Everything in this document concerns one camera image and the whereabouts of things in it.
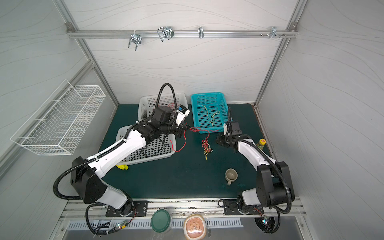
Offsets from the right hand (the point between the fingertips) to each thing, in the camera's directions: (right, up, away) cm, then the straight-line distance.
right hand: (221, 136), depth 90 cm
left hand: (-18, +8, -14) cm, 24 cm away
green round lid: (-31, -33, -28) cm, 53 cm away
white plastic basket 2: (-37, -7, +6) cm, 38 cm away
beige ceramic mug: (+5, -22, -6) cm, 23 cm away
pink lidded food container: (-16, -38, -24) cm, 48 cm away
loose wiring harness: (-60, -42, -22) cm, 76 cm away
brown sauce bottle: (+18, -2, -14) cm, 23 cm away
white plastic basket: (-53, +23, +25) cm, 63 cm away
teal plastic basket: (-4, +16, +25) cm, 30 cm away
